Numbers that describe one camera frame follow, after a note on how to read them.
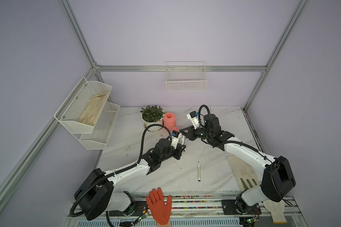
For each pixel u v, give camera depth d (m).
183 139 0.77
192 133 0.69
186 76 0.95
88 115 0.77
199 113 0.69
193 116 0.70
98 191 0.41
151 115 0.93
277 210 0.73
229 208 0.73
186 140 0.76
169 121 1.01
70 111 0.69
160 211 0.73
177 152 0.71
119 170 0.48
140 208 0.73
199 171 0.86
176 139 0.72
